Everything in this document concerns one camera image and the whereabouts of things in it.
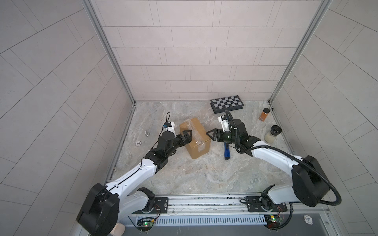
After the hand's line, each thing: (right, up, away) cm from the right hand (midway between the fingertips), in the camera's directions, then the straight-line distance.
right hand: (208, 134), depth 81 cm
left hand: (-10, +2, -1) cm, 10 cm away
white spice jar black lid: (+40, -3, +10) cm, 41 cm away
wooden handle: (-40, -38, -18) cm, 59 cm away
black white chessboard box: (+19, +20, +31) cm, 42 cm away
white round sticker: (+45, -38, -13) cm, 60 cm away
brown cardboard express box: (-5, -5, -5) cm, 8 cm away
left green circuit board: (-30, -38, -16) cm, 50 cm away
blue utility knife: (+12, -11, +8) cm, 18 cm away
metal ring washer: (-44, -7, +12) cm, 46 cm away
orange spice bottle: (+40, +11, +20) cm, 45 cm away
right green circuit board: (+29, -38, -13) cm, 50 cm away
